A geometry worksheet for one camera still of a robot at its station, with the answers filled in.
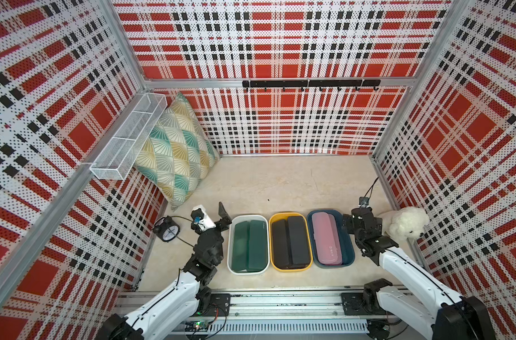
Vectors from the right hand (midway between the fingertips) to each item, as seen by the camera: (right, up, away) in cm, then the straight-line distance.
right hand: (363, 216), depth 85 cm
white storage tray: (-51, -2, +5) cm, 52 cm away
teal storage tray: (-7, -11, -1) cm, 13 cm away
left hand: (-59, +5, -5) cm, 59 cm away
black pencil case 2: (-34, -11, -3) cm, 36 cm away
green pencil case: (-50, -13, +1) cm, 52 cm away
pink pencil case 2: (-15, -12, -5) cm, 20 cm away
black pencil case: (-27, -10, -3) cm, 29 cm away
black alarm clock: (-81, -5, 0) cm, 81 cm away
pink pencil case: (-18, -4, +3) cm, 19 cm away
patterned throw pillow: (-77, +26, +3) cm, 81 cm away
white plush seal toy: (+10, 0, -12) cm, 15 cm away
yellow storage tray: (-35, -1, +5) cm, 35 cm away
